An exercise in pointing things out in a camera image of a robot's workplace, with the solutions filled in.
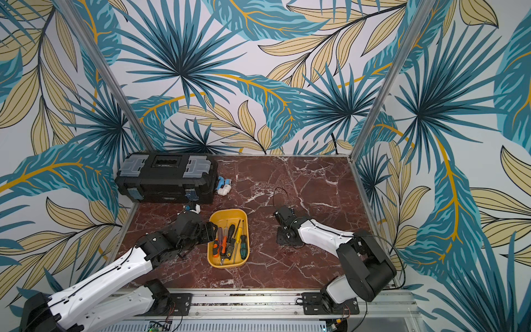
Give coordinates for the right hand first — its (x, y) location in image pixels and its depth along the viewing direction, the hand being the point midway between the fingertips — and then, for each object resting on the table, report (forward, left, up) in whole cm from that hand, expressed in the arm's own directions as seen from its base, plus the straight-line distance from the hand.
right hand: (284, 238), depth 90 cm
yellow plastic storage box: (+10, +22, +4) cm, 24 cm away
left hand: (-1, +29, +12) cm, 31 cm away
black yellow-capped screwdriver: (+4, +23, +2) cm, 23 cm away
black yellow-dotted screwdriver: (-2, +22, +2) cm, 22 cm away
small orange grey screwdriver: (-4, +28, +3) cm, 29 cm away
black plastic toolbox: (+24, +52, +15) cm, 59 cm away
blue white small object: (+27, +28, +3) cm, 39 cm away
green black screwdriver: (-5, +17, +2) cm, 18 cm away
